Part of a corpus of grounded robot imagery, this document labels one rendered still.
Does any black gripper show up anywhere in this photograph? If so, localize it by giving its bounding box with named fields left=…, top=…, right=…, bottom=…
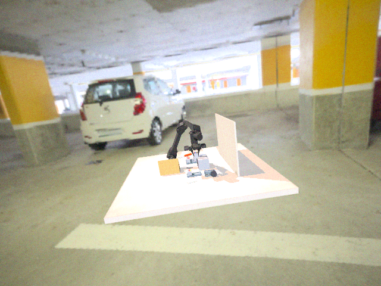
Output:
left=184, top=139, right=206, bottom=156

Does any pale beige flat panel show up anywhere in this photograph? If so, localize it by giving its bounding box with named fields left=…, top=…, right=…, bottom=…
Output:
left=215, top=114, right=239, bottom=177

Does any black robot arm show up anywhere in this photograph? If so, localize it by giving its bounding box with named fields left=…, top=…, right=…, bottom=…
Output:
left=167, top=120, right=203, bottom=159

